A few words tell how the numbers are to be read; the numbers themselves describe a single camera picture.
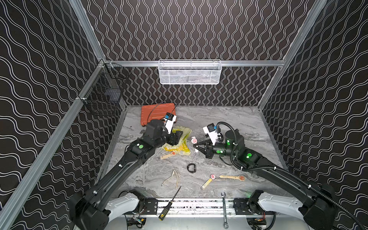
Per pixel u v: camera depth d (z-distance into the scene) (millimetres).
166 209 721
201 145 642
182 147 961
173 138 651
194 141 663
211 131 616
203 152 651
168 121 629
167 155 929
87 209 371
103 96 950
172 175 833
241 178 837
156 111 1100
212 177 837
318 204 389
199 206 763
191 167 880
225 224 693
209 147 605
